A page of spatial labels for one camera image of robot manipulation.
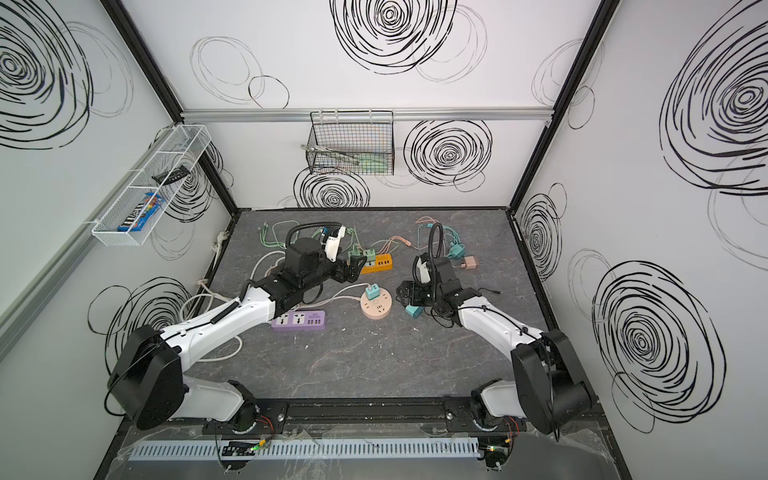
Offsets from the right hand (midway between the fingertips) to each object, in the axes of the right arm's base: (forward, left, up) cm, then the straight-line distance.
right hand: (407, 290), depth 88 cm
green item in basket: (+37, +12, +17) cm, 43 cm away
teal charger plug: (0, +10, -2) cm, 10 cm away
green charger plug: (-4, -3, -6) cm, 8 cm away
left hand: (+4, +14, +13) cm, 20 cm away
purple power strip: (-8, +32, -5) cm, 33 cm away
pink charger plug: (+14, -22, -6) cm, 27 cm away
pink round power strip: (-3, +9, -7) cm, 11 cm away
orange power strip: (+14, +7, -6) cm, 17 cm away
